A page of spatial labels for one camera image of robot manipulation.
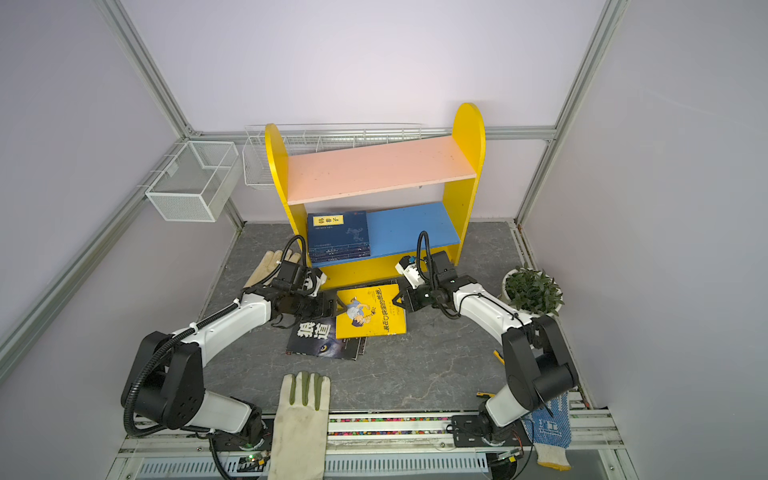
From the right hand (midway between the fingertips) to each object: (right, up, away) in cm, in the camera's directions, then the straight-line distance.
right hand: (398, 302), depth 86 cm
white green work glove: (-25, -29, -13) cm, 40 cm away
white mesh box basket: (-66, +38, +11) cm, 77 cm away
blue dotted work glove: (+38, -31, -13) cm, 51 cm away
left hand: (-18, -3, -1) cm, 18 cm away
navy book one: (-23, +14, +3) cm, 27 cm away
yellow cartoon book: (-8, -3, 0) cm, 9 cm away
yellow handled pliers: (+29, -15, -1) cm, 33 cm away
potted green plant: (+37, +4, -4) cm, 38 cm away
